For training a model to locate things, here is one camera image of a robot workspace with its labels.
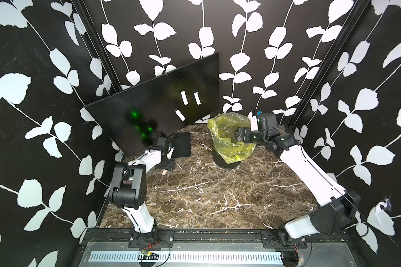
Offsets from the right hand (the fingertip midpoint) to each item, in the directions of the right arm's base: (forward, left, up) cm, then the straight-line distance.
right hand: (243, 131), depth 79 cm
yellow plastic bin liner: (+12, +9, -10) cm, 18 cm away
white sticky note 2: (+17, +23, +7) cm, 30 cm away
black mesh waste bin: (-11, +11, -10) cm, 19 cm away
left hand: (-3, +41, -24) cm, 47 cm away
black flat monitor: (+11, +56, -2) cm, 58 cm away
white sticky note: (+11, +32, +1) cm, 33 cm away
